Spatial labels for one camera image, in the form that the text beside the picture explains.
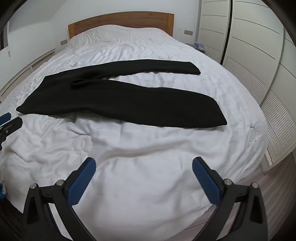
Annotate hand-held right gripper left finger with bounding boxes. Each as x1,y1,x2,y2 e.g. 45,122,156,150
22,157,97,241

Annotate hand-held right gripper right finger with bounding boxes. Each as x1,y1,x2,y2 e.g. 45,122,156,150
192,157,269,241

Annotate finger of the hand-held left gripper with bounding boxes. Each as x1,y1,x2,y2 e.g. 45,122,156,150
0,112,12,127
0,116,23,150

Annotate black pants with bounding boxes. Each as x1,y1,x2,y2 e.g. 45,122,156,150
16,59,227,128

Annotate bed with white duvet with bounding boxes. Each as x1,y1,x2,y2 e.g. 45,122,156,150
0,24,270,241

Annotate dark mesh fabric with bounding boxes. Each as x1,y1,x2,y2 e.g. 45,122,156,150
0,199,30,241

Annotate wooden headboard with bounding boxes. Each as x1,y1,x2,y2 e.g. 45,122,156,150
68,12,174,40

